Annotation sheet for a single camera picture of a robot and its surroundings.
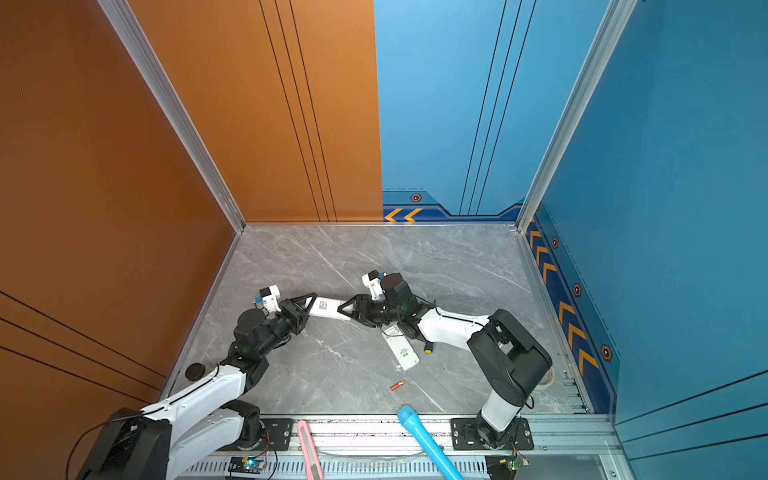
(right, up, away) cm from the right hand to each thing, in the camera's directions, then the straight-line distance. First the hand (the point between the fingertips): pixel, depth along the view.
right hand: (341, 314), depth 80 cm
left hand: (-6, +6, 0) cm, 8 cm away
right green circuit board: (+40, -34, -10) cm, 54 cm away
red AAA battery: (+15, -20, +1) cm, 25 cm away
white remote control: (-3, +2, 0) cm, 4 cm away
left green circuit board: (-20, -34, -9) cm, 41 cm away
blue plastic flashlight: (+18, -24, -7) cm, 31 cm away
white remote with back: (+16, -11, +7) cm, 21 cm away
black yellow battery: (+24, -11, +5) cm, 27 cm away
